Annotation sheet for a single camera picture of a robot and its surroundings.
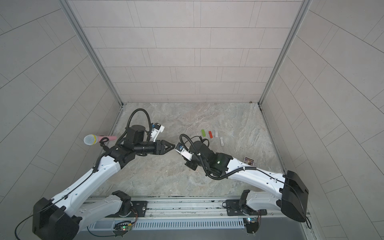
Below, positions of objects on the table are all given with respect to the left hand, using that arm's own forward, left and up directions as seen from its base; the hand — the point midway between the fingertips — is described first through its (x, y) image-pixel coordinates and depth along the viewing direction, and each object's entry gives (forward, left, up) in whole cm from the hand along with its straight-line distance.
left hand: (174, 147), depth 72 cm
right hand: (-2, -5, -5) cm, 7 cm away
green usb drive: (+21, -15, -18) cm, 31 cm away
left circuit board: (-31, +22, -18) cm, 42 cm away
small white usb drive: (+19, -24, -19) cm, 36 cm away
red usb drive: (+19, -20, -19) cm, 34 cm away
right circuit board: (-29, -37, -20) cm, 51 cm away
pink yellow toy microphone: (0, +37, +6) cm, 38 cm away
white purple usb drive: (+14, -27, -18) cm, 36 cm away
